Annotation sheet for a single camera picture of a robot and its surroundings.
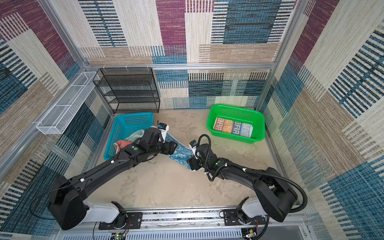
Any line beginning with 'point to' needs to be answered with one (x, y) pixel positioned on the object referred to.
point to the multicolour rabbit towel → (240, 129)
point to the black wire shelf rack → (129, 90)
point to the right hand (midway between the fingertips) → (194, 158)
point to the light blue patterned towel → (183, 153)
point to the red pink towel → (121, 144)
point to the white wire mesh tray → (56, 120)
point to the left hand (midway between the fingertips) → (172, 141)
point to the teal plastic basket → (122, 125)
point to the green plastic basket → (244, 116)
